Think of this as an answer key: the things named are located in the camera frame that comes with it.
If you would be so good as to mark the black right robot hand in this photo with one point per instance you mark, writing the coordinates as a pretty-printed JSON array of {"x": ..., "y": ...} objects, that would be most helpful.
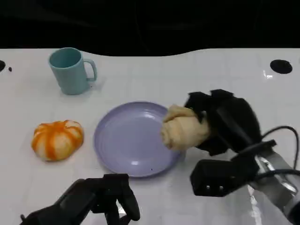
[{"x": 232, "y": 119}]

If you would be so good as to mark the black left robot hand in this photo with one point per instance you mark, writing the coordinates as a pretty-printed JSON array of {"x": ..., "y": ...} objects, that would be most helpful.
[{"x": 98, "y": 194}]

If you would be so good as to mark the beige towel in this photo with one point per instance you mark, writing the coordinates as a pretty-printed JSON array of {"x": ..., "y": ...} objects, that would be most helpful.
[{"x": 182, "y": 127}]

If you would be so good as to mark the lilac plate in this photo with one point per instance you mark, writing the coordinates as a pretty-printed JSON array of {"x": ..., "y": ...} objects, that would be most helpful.
[{"x": 131, "y": 138}]

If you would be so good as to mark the orange and white toy bread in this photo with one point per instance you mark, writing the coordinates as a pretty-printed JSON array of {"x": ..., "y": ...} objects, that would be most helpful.
[{"x": 57, "y": 140}]

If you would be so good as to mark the pale green mug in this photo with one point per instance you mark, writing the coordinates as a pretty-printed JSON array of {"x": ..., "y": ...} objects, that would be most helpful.
[{"x": 70, "y": 72}]

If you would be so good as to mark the black backdrop cloth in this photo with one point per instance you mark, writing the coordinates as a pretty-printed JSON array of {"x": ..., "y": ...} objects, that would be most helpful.
[{"x": 150, "y": 23}]

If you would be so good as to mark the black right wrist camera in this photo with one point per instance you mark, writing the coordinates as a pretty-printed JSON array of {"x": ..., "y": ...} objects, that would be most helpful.
[{"x": 218, "y": 178}]

